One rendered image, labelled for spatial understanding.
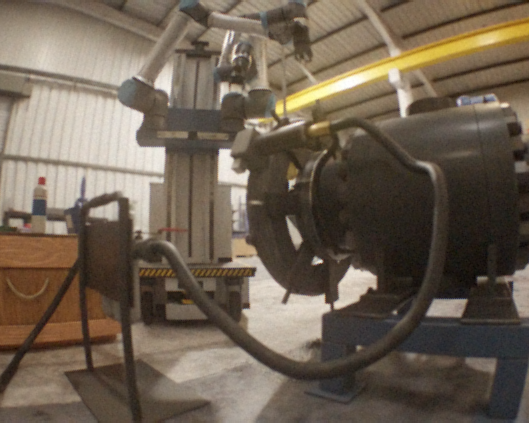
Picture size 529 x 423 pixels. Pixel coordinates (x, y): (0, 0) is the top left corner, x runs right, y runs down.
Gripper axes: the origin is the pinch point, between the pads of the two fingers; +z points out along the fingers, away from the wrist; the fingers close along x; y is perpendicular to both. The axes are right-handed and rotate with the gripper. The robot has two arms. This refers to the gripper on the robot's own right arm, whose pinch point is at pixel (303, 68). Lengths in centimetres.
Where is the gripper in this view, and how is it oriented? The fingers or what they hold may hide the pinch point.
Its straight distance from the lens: 130.3
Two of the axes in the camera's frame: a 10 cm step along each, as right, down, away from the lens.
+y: 4.4, 0.1, 9.0
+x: -9.0, 0.7, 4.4
